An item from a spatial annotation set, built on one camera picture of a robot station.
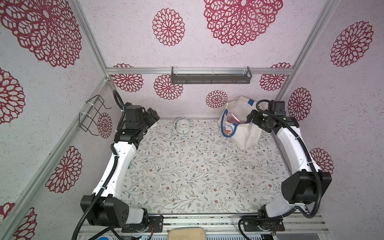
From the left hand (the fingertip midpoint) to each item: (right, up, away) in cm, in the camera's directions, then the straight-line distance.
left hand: (152, 116), depth 77 cm
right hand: (+55, 0, +5) cm, 55 cm away
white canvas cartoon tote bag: (+54, -10, +18) cm, 58 cm away
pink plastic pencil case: (+52, +3, +38) cm, 64 cm away
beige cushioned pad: (+19, -55, -8) cm, 58 cm away
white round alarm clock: (+14, -3, +35) cm, 38 cm away
